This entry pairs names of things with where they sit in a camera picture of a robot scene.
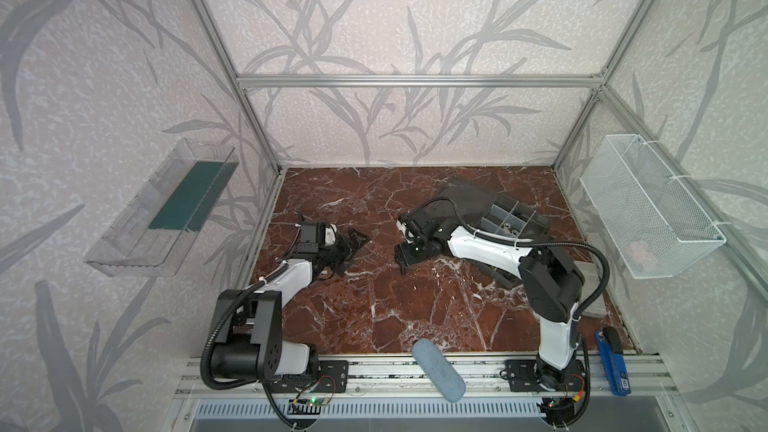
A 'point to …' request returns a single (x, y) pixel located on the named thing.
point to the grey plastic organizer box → (491, 213)
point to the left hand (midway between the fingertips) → (366, 237)
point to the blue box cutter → (615, 362)
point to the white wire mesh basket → (658, 228)
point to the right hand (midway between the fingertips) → (402, 247)
